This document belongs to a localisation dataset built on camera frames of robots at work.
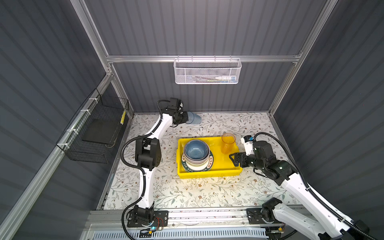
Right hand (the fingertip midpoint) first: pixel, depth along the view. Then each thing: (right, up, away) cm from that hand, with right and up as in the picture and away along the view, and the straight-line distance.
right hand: (237, 155), depth 77 cm
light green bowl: (-21, -8, +9) cm, 24 cm away
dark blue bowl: (-22, +1, +12) cm, 25 cm away
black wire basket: (-74, +14, 0) cm, 76 cm away
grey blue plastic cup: (-23, +20, +15) cm, 34 cm away
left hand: (-28, +21, +22) cm, 42 cm away
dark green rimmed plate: (-12, -4, +14) cm, 19 cm away
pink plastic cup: (-1, +6, +19) cm, 20 cm away
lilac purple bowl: (-21, -4, +3) cm, 21 cm away
